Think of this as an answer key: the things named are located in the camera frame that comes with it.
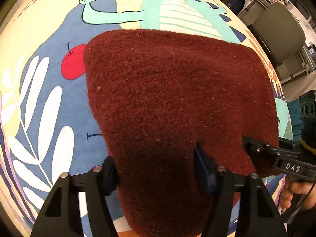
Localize grey green chair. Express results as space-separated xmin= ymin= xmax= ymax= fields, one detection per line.
xmin=248 ymin=3 xmax=306 ymax=68

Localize dark red knit sweater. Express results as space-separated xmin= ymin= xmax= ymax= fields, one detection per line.
xmin=84 ymin=29 xmax=278 ymax=236

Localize person's right hand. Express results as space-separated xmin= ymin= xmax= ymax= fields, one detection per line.
xmin=278 ymin=176 xmax=316 ymax=213

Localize yellow dinosaur print bedspread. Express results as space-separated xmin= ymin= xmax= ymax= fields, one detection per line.
xmin=1 ymin=0 xmax=292 ymax=236

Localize black cable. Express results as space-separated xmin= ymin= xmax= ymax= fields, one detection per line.
xmin=278 ymin=182 xmax=316 ymax=224

